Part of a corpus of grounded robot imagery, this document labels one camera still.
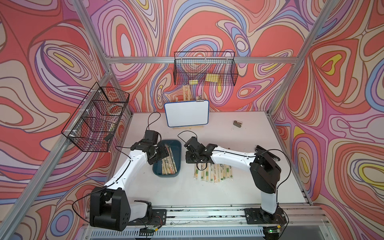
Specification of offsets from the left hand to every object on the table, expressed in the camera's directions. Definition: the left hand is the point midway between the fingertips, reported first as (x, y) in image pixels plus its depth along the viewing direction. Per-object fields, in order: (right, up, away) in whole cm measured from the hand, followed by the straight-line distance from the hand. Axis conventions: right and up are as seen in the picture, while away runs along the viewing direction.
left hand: (164, 155), depth 85 cm
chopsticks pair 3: (+25, -11, +4) cm, 28 cm away
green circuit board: (-6, -35, -13) cm, 38 cm away
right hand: (+14, -5, +3) cm, 15 cm away
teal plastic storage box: (+5, +3, +11) cm, 13 cm away
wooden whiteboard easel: (+12, +35, +9) cm, 38 cm away
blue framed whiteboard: (+13, +25, +15) cm, 32 cm away
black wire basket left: (-29, +20, -15) cm, 38 cm away
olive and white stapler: (+51, +18, +26) cm, 61 cm away
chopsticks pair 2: (+22, -11, +4) cm, 25 cm away
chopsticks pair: (+18, -11, +4) cm, 22 cm away
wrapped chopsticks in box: (+1, -7, +6) cm, 9 cm away
